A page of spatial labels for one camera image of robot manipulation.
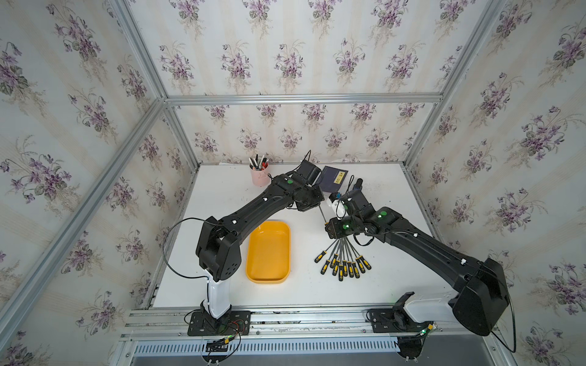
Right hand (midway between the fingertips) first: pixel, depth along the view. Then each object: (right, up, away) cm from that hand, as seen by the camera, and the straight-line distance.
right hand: (329, 228), depth 80 cm
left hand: (-1, +9, +3) cm, 10 cm away
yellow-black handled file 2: (+14, -14, +6) cm, 21 cm away
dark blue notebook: (+6, +18, +32) cm, 38 cm away
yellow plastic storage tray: (-23, -11, +8) cm, 26 cm away
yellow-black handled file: (-1, +2, -1) cm, 3 cm away
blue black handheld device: (+18, +15, +25) cm, 34 cm away
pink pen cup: (-28, +21, +22) cm, 41 cm away
